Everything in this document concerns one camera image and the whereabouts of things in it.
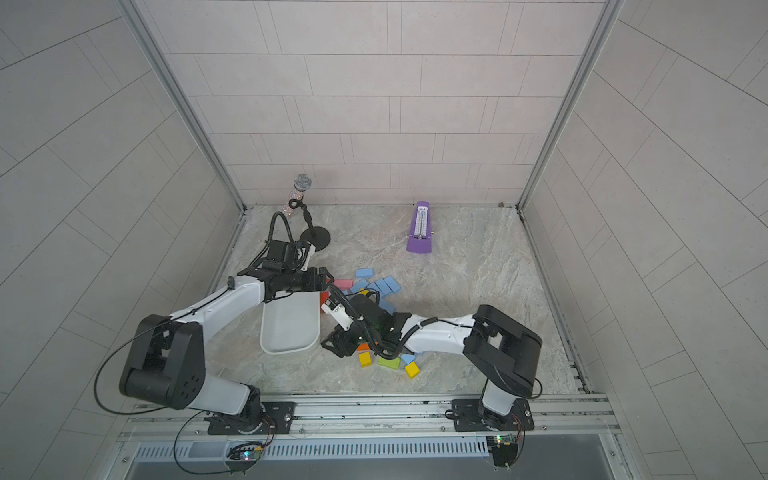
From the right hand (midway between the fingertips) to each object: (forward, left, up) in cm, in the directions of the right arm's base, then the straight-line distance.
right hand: (331, 339), depth 78 cm
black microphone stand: (+40, +10, -4) cm, 41 cm away
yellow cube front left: (-4, -8, -5) cm, 10 cm away
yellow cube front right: (-7, -21, -5) cm, 23 cm away
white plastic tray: (+6, +12, -2) cm, 14 cm away
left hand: (+19, +3, +1) cm, 20 cm away
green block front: (-5, -15, -6) cm, 17 cm away
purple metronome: (+33, -27, -1) cm, 42 cm away
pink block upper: (+22, -1, -9) cm, 24 cm away
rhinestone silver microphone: (+37, +7, +23) cm, 44 cm away
